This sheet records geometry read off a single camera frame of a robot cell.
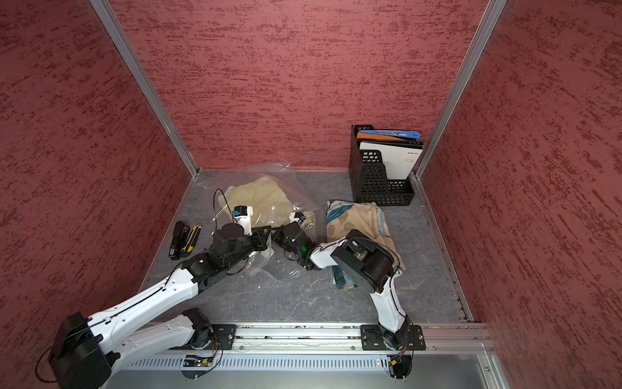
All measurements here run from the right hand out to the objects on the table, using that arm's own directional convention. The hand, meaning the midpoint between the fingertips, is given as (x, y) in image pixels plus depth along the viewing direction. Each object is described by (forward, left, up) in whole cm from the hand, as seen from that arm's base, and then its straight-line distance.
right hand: (267, 234), depth 91 cm
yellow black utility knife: (-1, +32, -5) cm, 32 cm away
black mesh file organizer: (+16, -40, +12) cm, 45 cm away
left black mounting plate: (-33, +11, -5) cm, 35 cm away
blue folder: (+31, -59, +21) cm, 70 cm away
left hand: (-6, -4, +12) cm, 14 cm away
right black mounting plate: (-35, -36, -6) cm, 50 cm away
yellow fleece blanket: (+5, -3, +15) cm, 16 cm away
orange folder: (+34, -39, +20) cm, 55 cm away
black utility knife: (+1, +36, -3) cm, 37 cm away
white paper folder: (+23, -53, +15) cm, 59 cm away
